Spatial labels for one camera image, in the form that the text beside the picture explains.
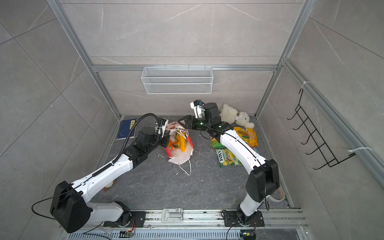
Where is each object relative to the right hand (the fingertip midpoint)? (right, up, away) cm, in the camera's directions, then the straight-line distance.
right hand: (181, 121), depth 76 cm
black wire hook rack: (+61, -16, -19) cm, 66 cm away
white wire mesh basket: (-4, +30, +25) cm, 39 cm away
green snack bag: (+20, -14, +25) cm, 35 cm away
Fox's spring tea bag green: (+26, -22, +17) cm, 38 cm away
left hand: (-7, -3, +3) cm, 8 cm away
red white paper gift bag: (-5, -22, +16) cm, 27 cm away
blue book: (-47, -2, +37) cm, 60 cm away
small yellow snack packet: (-2, -11, +14) cm, 18 cm away
